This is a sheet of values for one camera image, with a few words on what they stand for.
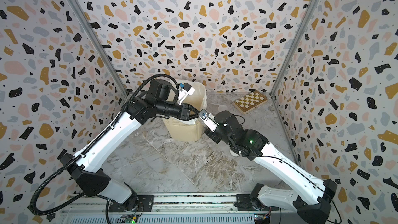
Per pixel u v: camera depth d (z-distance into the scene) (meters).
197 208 0.73
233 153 0.90
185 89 0.59
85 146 0.43
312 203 0.39
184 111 0.58
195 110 0.62
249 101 1.14
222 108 0.93
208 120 0.56
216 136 0.60
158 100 0.51
